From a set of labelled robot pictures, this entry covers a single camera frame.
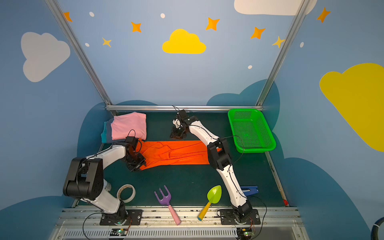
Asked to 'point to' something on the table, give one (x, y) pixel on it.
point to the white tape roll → (126, 185)
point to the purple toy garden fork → (166, 199)
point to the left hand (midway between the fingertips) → (147, 165)
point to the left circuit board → (118, 232)
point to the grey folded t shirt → (109, 132)
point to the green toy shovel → (214, 195)
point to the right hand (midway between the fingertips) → (171, 136)
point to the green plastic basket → (251, 132)
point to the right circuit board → (244, 232)
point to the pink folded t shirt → (130, 124)
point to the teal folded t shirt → (103, 134)
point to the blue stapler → (249, 190)
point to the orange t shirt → (160, 154)
